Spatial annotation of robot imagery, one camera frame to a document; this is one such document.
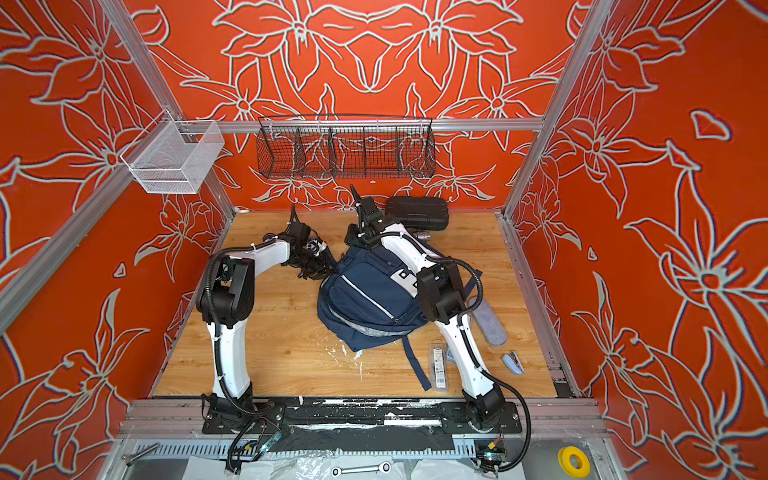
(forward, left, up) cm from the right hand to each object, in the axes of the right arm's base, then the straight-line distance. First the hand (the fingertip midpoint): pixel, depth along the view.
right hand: (345, 237), depth 98 cm
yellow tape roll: (-61, -54, -10) cm, 82 cm away
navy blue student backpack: (-20, -8, -4) cm, 22 cm away
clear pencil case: (-40, -27, -9) cm, 49 cm away
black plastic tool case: (+16, -27, -4) cm, 32 cm away
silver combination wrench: (-61, -12, -10) cm, 63 cm away
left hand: (-8, +3, -8) cm, 11 cm away
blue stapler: (-39, -48, -9) cm, 62 cm away
